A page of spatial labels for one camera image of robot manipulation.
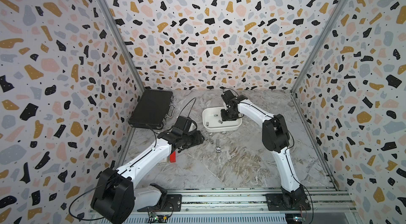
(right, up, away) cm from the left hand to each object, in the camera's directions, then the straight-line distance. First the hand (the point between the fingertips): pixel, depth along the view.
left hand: (203, 138), depth 82 cm
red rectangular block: (-17, -11, +5) cm, 21 cm away
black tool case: (-35, +16, +24) cm, 46 cm away
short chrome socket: (+1, +5, +20) cm, 21 cm away
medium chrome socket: (+4, -4, +12) cm, 14 cm away
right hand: (+12, +9, +19) cm, 24 cm away
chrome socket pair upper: (+12, 0, +15) cm, 19 cm away
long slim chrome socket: (+8, -5, +12) cm, 16 cm away
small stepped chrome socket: (+10, +7, +20) cm, 23 cm away
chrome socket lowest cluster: (+8, -8, +8) cm, 14 cm away
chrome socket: (+7, +11, +25) cm, 28 cm away
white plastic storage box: (+5, +7, +21) cm, 23 cm away
